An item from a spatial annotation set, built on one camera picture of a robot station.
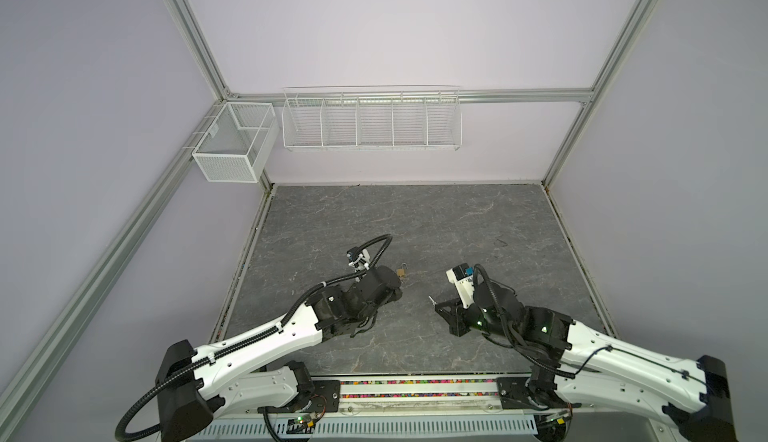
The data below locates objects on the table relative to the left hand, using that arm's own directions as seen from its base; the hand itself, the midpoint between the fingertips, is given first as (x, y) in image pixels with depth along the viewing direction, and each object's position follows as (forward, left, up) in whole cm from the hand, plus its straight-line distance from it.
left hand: (392, 285), depth 75 cm
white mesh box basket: (+53, +50, +6) cm, 73 cm away
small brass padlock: (+12, -4, -18) cm, 22 cm away
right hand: (-7, -10, -1) cm, 12 cm away
